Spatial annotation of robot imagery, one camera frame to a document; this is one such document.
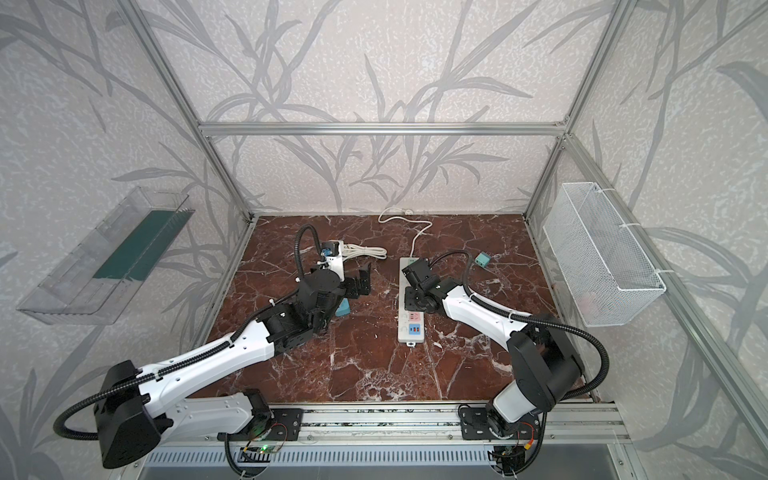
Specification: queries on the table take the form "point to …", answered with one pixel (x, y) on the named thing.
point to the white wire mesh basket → (604, 270)
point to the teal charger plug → (482, 259)
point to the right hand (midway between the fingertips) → (413, 290)
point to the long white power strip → (411, 324)
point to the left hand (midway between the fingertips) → (360, 255)
